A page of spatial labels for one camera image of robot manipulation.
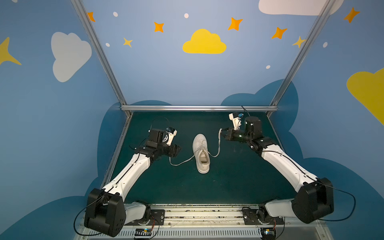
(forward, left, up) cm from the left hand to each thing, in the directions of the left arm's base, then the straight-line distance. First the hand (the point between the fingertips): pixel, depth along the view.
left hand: (175, 145), depth 84 cm
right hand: (+4, -24, +10) cm, 27 cm away
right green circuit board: (-39, -48, -19) cm, 65 cm away
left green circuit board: (-40, +14, -18) cm, 46 cm away
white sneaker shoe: (-1, -15, -7) cm, 17 cm away
